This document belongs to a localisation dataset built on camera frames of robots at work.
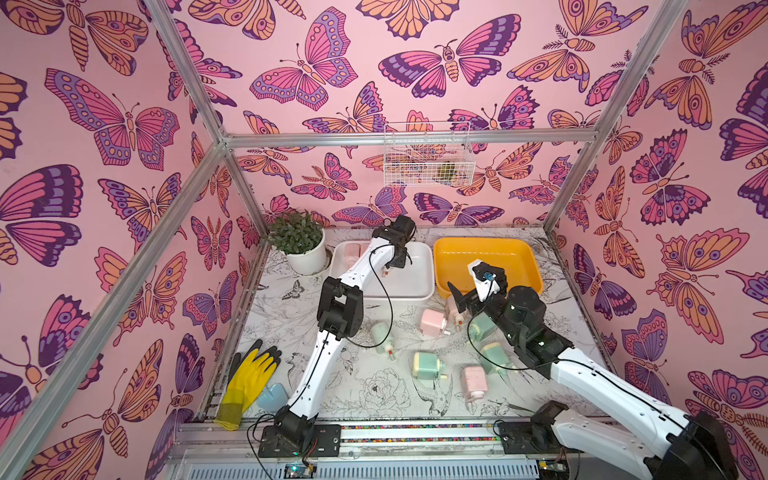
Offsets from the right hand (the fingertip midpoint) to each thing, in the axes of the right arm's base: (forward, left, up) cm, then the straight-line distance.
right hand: (462, 274), depth 75 cm
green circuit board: (-39, +39, -26) cm, 61 cm away
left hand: (+22, +17, -20) cm, 34 cm away
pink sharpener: (+16, +20, -21) cm, 34 cm away
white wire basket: (+41, +7, +8) cm, 43 cm away
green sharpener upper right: (-5, -8, -18) cm, 21 cm away
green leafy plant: (+20, +49, -6) cm, 53 cm away
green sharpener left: (-8, +21, -17) cm, 28 cm away
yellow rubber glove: (-19, +57, -23) cm, 64 cm away
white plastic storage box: (+14, +11, -23) cm, 29 cm away
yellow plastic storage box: (+27, -27, -24) cm, 45 cm away
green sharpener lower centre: (-17, +8, -18) cm, 26 cm away
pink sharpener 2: (-4, +6, -19) cm, 21 cm away
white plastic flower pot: (+16, +45, -16) cm, 51 cm away
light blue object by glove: (-24, +50, -26) cm, 61 cm away
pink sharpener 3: (-21, -4, -19) cm, 28 cm away
